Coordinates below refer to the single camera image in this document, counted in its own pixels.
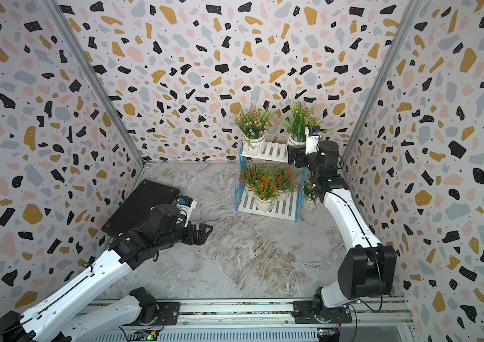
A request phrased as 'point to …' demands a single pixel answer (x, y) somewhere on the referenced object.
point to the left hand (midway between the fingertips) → (204, 225)
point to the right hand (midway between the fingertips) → (301, 144)
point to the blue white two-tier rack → (288, 207)
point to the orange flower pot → (265, 189)
